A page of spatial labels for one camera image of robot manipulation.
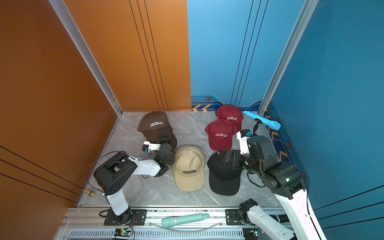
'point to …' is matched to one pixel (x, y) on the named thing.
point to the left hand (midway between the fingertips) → (163, 129)
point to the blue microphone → (273, 125)
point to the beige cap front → (188, 165)
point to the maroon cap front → (220, 132)
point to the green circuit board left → (122, 232)
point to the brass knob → (91, 193)
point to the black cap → (223, 181)
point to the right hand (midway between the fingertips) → (228, 154)
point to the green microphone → (169, 222)
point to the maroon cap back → (231, 113)
